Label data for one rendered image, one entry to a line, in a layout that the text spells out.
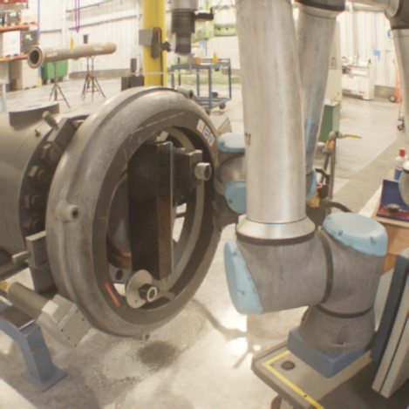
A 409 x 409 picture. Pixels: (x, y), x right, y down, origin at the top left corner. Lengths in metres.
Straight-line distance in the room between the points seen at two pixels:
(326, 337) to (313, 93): 0.52
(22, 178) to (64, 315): 0.45
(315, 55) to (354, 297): 0.50
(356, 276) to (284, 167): 0.26
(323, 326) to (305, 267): 0.18
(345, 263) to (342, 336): 0.18
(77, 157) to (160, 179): 0.26
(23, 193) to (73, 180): 0.35
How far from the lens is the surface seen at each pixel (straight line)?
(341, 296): 0.85
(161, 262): 1.22
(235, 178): 1.04
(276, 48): 0.73
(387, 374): 1.06
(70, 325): 1.08
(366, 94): 10.50
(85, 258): 1.01
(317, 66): 0.90
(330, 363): 0.91
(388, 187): 1.83
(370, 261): 0.82
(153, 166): 1.13
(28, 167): 1.30
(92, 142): 1.01
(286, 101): 0.73
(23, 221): 1.33
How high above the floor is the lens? 1.09
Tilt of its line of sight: 20 degrees down
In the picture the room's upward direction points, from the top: 1 degrees counter-clockwise
